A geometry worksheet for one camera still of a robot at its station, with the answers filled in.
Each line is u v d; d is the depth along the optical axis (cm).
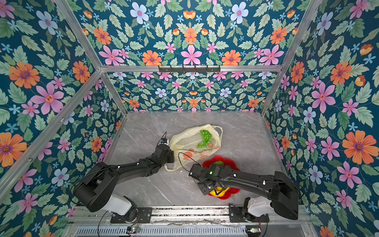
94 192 44
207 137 99
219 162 88
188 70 93
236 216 73
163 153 71
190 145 101
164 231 77
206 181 54
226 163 88
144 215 74
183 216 75
